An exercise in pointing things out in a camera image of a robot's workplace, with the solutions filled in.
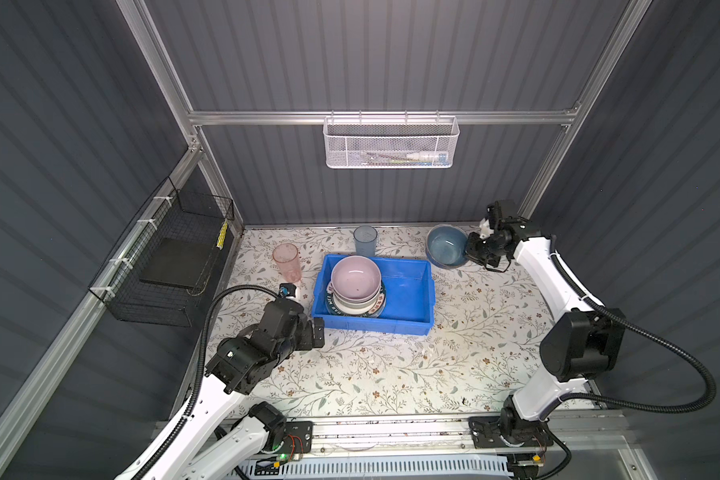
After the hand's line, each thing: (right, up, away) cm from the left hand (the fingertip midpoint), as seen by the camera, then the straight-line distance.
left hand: (307, 323), depth 72 cm
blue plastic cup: (+14, +22, +27) cm, 38 cm away
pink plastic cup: (-12, +16, +27) cm, 34 cm away
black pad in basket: (-31, +15, -1) cm, 34 cm away
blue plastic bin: (+29, -1, +25) cm, 38 cm away
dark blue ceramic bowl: (+39, +19, +19) cm, 47 cm away
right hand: (+44, +17, +15) cm, 50 cm away
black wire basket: (-38, +28, +5) cm, 47 cm away
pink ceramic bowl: (+11, +10, +22) cm, 27 cm away
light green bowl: (+11, 0, +19) cm, 22 cm away
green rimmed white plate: (+18, -1, +20) cm, 27 cm away
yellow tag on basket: (-26, +22, +11) cm, 36 cm away
